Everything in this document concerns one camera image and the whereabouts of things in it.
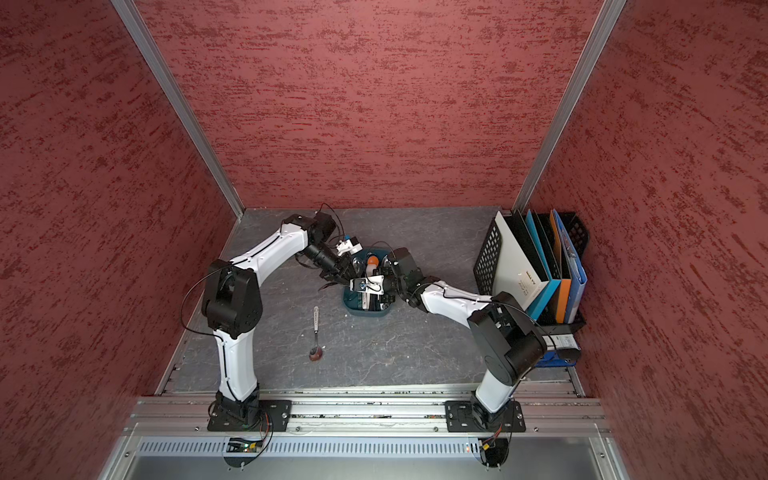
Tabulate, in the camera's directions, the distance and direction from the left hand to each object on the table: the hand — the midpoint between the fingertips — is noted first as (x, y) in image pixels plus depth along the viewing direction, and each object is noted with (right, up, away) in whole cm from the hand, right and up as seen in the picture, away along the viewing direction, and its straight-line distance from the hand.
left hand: (354, 287), depth 83 cm
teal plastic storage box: (+1, +5, +17) cm, 18 cm away
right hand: (+3, 0, +6) cm, 7 cm away
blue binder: (+55, +5, -15) cm, 57 cm away
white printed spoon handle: (-11, -18, 0) cm, 21 cm away
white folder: (+43, +5, -11) cm, 44 cm away
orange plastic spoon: (+4, +5, +17) cm, 18 cm away
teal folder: (+48, +3, -15) cm, 51 cm away
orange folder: (+51, +3, -15) cm, 54 cm away
